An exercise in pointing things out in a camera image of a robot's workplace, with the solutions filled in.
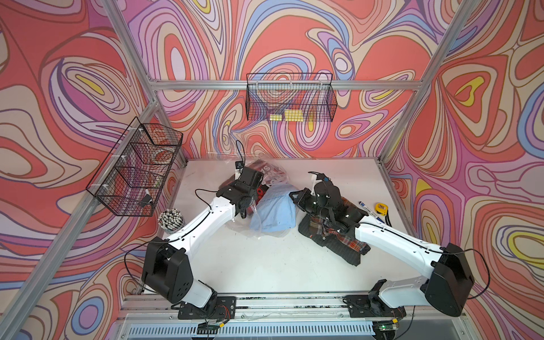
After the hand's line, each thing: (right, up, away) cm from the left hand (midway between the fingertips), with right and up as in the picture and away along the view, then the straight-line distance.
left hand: (247, 188), depth 85 cm
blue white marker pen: (+53, -8, +17) cm, 56 cm away
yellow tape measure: (+62, -10, +14) cm, 64 cm away
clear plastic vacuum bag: (-2, -16, +7) cm, 17 cm away
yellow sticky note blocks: (+18, +31, +6) cm, 37 cm away
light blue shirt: (+11, -8, -6) cm, 15 cm away
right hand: (+16, -4, -7) cm, 18 cm away
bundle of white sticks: (-27, -11, -9) cm, 30 cm away
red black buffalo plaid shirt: (+10, +6, +20) cm, 23 cm away
